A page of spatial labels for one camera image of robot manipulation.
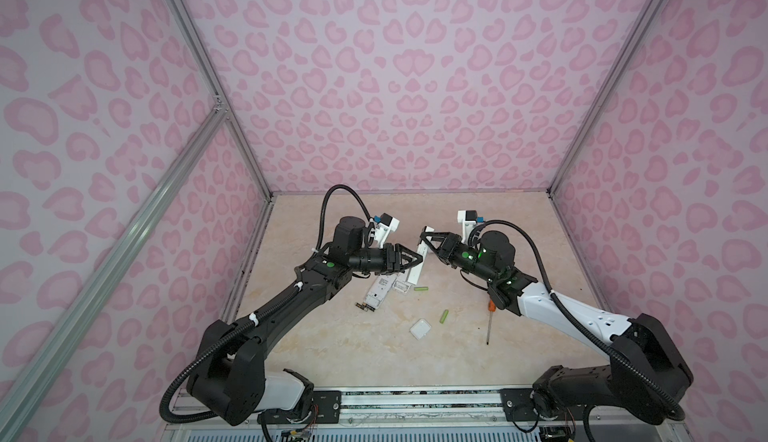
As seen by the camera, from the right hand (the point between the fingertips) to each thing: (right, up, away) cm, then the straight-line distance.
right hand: (423, 237), depth 74 cm
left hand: (-1, -5, -2) cm, 6 cm away
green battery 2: (+7, -24, +14) cm, 29 cm away
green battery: (+1, -17, +19) cm, 25 cm away
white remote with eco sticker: (-5, -16, +19) cm, 26 cm away
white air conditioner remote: (-12, -17, +18) cm, 28 cm away
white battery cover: (0, -27, +12) cm, 30 cm away
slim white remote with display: (0, -3, 0) cm, 3 cm away
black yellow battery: (-17, -22, +16) cm, 32 cm away
